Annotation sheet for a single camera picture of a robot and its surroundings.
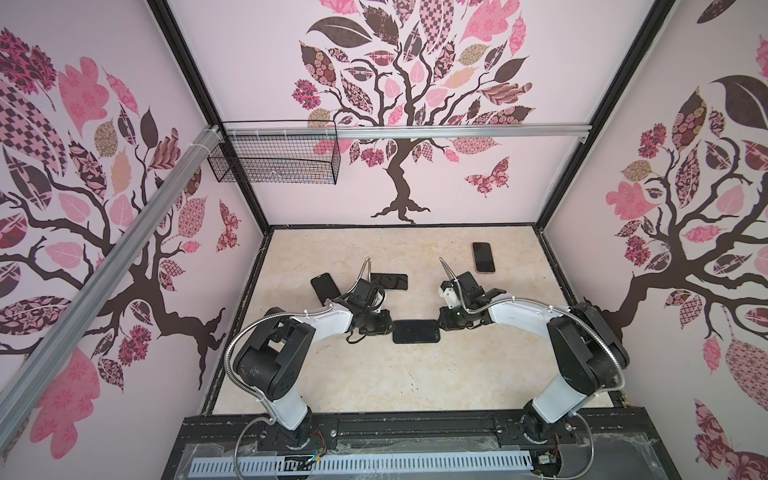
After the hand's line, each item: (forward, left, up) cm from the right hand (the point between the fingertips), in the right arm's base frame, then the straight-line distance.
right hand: (439, 319), depth 92 cm
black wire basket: (+44, +51, +33) cm, 75 cm away
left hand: (-3, +15, -1) cm, 15 cm away
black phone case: (+13, +38, -1) cm, 41 cm away
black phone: (-4, +8, -1) cm, 9 cm away
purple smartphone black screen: (+27, -20, -3) cm, 34 cm away
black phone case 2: (-6, +8, -1) cm, 9 cm away
